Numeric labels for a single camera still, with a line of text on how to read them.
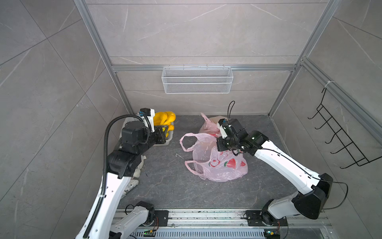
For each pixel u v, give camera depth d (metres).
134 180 0.84
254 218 0.73
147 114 0.54
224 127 0.57
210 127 0.94
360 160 0.58
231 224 0.73
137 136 0.44
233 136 0.56
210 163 0.74
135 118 0.50
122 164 0.40
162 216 0.73
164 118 0.65
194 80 1.01
